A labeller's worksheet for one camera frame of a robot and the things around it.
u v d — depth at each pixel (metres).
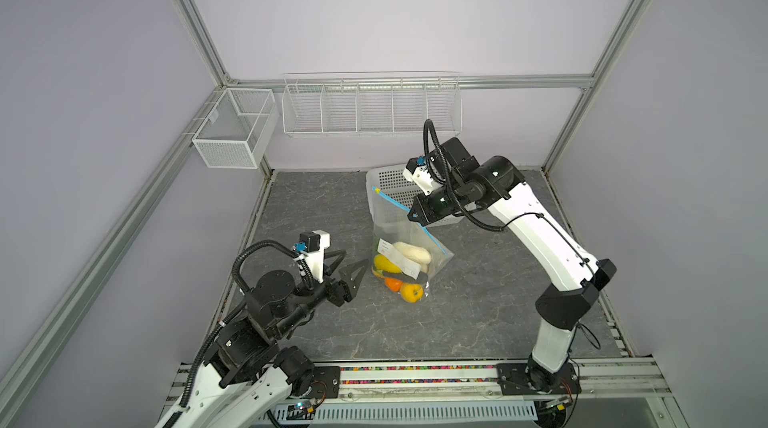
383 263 0.82
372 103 1.06
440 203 0.59
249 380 0.46
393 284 0.86
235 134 0.99
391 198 0.72
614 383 0.74
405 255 0.83
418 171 0.63
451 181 0.54
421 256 0.85
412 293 0.82
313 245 0.53
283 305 0.50
